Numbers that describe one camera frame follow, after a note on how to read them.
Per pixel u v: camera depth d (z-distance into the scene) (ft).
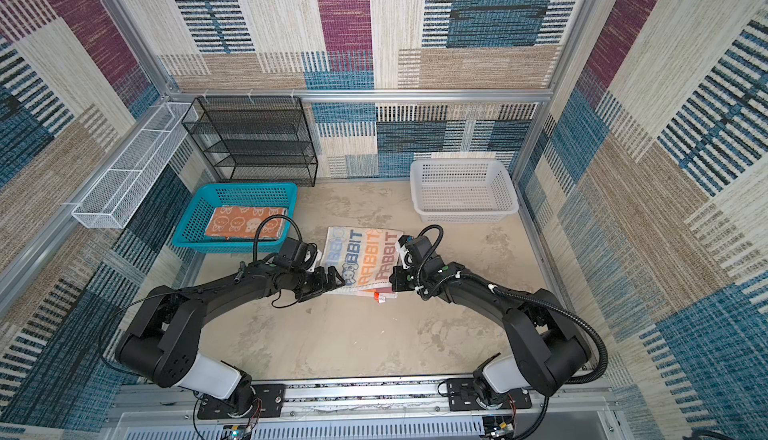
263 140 3.57
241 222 3.45
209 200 3.51
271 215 2.69
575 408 2.38
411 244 2.31
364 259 3.18
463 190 3.57
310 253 2.56
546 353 1.42
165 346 1.44
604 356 1.31
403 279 2.54
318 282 2.61
